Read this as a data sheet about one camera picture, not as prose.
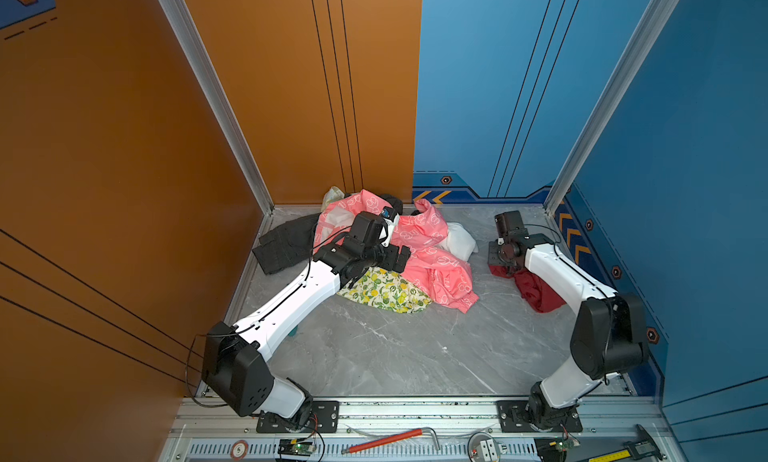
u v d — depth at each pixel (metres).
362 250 0.59
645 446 0.69
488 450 0.63
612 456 0.68
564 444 0.70
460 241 1.04
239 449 0.70
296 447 0.71
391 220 0.69
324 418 0.73
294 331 0.49
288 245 1.03
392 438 0.71
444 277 0.92
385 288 0.92
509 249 0.65
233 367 0.40
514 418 0.72
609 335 0.46
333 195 1.13
